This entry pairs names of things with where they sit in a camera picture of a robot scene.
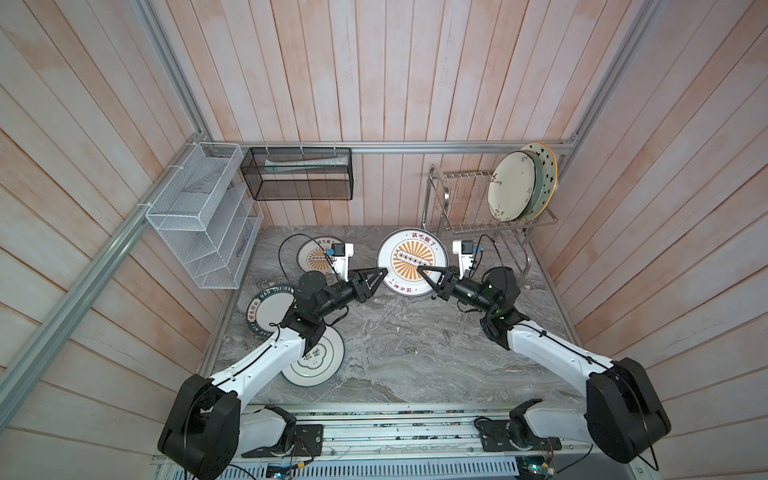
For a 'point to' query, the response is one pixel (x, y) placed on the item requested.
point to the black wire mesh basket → (299, 173)
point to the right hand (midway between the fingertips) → (418, 271)
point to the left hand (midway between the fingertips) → (385, 276)
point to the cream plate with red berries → (511, 186)
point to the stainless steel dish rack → (458, 203)
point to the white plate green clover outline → (320, 364)
